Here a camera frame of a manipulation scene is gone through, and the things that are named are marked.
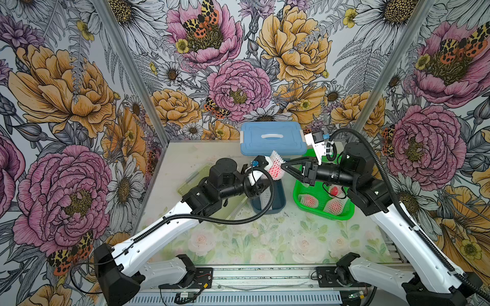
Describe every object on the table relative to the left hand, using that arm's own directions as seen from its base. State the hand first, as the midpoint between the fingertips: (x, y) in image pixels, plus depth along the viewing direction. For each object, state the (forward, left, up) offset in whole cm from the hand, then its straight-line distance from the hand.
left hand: (270, 179), depth 65 cm
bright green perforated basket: (+13, -29, -30) cm, 44 cm away
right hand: (-2, -3, +8) cm, 8 cm away
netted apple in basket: (+6, -20, -26) cm, 33 cm away
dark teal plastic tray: (+9, -8, -32) cm, 34 cm away
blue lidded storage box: (+35, +1, -15) cm, 38 cm away
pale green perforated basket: (+3, +16, -26) cm, 31 cm away
